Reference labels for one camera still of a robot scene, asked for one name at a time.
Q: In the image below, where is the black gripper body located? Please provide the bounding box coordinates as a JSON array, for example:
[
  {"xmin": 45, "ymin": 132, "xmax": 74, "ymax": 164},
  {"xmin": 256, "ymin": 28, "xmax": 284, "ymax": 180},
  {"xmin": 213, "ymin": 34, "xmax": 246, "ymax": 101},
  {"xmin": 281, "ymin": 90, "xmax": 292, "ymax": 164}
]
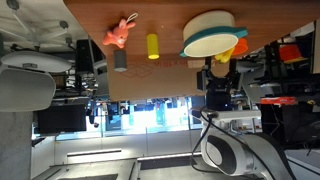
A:
[{"xmin": 204, "ymin": 76, "xmax": 238, "ymax": 97}]

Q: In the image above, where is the yellow pepper toy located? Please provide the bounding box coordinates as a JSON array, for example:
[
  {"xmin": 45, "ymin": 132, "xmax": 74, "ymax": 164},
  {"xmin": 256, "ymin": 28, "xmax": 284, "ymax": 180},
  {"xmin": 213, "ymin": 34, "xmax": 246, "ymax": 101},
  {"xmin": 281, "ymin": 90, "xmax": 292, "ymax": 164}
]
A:
[{"xmin": 214, "ymin": 46, "xmax": 236, "ymax": 64}]

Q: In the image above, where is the orange toy pot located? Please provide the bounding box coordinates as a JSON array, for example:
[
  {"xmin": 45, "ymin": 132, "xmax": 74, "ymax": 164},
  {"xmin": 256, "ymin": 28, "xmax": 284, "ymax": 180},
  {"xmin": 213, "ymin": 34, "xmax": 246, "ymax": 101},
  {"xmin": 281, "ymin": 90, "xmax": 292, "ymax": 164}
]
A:
[{"xmin": 231, "ymin": 37, "xmax": 249, "ymax": 57}]

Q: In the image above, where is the white pot with teal band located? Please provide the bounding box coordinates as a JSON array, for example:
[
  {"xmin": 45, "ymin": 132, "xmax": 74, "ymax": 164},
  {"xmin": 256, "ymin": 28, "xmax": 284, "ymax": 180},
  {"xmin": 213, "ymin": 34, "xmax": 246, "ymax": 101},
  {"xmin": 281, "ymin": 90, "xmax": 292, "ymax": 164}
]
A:
[{"xmin": 179, "ymin": 10, "xmax": 249, "ymax": 58}]

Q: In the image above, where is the pink bunny plush toy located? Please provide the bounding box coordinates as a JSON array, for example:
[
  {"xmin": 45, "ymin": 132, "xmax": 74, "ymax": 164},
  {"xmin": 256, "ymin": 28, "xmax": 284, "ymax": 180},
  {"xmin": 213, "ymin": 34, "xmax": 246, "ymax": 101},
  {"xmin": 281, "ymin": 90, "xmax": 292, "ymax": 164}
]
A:
[{"xmin": 102, "ymin": 12, "xmax": 139, "ymax": 49}]

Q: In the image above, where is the flat red orange box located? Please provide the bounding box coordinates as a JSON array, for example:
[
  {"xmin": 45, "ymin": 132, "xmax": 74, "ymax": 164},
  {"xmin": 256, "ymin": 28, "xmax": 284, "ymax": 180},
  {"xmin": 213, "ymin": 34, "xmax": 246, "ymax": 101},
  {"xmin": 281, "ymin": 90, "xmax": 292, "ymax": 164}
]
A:
[{"xmin": 259, "ymin": 96, "xmax": 299, "ymax": 106}]

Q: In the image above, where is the orange block on yellow base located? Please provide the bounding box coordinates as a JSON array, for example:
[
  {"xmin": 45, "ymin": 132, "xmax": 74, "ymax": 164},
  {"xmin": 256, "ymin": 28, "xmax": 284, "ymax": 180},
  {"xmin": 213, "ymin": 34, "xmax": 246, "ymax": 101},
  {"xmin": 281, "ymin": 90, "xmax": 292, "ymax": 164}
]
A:
[{"xmin": 278, "ymin": 44, "xmax": 309, "ymax": 65}]

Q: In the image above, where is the yellow cylinder block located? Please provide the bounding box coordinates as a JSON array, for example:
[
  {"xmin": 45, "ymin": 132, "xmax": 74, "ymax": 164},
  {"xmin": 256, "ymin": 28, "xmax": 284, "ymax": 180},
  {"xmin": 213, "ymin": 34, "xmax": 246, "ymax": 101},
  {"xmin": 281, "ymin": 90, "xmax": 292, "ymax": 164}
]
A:
[{"xmin": 146, "ymin": 33, "xmax": 160, "ymax": 60}]

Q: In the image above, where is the grey cylinder block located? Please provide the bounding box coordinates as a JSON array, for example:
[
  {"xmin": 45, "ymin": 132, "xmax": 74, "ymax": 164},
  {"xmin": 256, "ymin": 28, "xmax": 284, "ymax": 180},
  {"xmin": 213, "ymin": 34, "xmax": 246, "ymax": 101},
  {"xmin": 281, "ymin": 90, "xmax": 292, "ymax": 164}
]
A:
[{"xmin": 113, "ymin": 49, "xmax": 128, "ymax": 73}]

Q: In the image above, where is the black monitor screen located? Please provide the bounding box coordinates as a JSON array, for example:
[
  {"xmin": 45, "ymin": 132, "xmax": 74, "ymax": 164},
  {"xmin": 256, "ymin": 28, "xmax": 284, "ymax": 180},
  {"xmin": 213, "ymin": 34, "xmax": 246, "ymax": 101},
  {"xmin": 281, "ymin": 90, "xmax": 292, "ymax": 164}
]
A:
[{"xmin": 36, "ymin": 103, "xmax": 88, "ymax": 135}]

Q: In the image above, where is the white office chair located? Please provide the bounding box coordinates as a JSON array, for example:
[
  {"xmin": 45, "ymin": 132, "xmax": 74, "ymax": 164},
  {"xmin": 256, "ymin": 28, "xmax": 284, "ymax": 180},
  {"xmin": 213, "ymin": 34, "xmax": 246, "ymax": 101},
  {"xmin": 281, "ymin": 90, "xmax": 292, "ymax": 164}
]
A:
[{"xmin": 0, "ymin": 0, "xmax": 79, "ymax": 113}]

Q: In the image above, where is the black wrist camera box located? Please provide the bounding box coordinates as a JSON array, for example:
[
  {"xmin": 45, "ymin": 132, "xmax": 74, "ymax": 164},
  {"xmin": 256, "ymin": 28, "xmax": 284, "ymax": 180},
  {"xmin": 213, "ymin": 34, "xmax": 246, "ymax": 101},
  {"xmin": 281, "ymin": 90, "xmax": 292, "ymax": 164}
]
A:
[{"xmin": 196, "ymin": 69, "xmax": 207, "ymax": 92}]

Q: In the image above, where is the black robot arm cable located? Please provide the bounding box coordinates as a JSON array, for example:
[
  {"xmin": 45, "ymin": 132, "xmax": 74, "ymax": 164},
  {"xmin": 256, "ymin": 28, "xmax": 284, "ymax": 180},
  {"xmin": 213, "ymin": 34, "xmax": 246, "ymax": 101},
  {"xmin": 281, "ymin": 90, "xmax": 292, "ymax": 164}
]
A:
[{"xmin": 189, "ymin": 108, "xmax": 223, "ymax": 174}]

